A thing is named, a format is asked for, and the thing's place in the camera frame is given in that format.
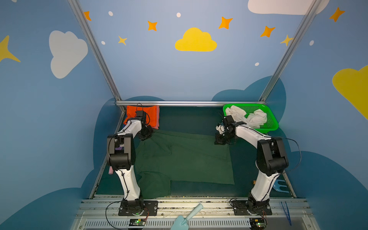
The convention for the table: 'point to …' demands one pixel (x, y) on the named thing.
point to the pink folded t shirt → (157, 118)
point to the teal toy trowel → (179, 223)
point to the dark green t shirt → (166, 155)
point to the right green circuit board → (257, 223)
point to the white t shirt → (253, 120)
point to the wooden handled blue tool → (276, 186)
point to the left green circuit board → (136, 222)
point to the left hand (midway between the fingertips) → (152, 135)
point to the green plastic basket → (271, 123)
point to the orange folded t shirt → (151, 112)
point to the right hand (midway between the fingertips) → (216, 141)
